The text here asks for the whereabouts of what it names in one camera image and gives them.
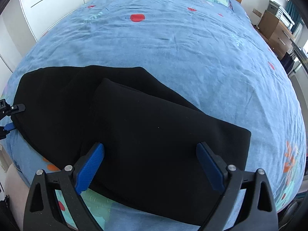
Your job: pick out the wooden nightstand drawers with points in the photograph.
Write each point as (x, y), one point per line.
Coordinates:
(277, 35)

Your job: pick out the teal curtain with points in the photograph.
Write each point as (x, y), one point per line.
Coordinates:
(294, 14)

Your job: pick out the white wardrobe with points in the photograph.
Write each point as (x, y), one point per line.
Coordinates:
(23, 23)

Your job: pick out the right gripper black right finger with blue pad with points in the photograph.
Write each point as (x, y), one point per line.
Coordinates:
(213, 166)

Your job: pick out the black pants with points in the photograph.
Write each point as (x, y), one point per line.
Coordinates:
(149, 133)

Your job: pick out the grey storage box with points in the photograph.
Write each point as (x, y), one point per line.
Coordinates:
(273, 7)

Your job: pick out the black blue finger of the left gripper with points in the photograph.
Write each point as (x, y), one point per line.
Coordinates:
(5, 130)

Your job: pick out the blue patterned bed sheet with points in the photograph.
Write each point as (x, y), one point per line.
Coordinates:
(209, 53)

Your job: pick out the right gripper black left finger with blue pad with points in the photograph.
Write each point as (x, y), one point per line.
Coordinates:
(86, 168)

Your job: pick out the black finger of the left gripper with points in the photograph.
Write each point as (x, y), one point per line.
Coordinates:
(8, 110)

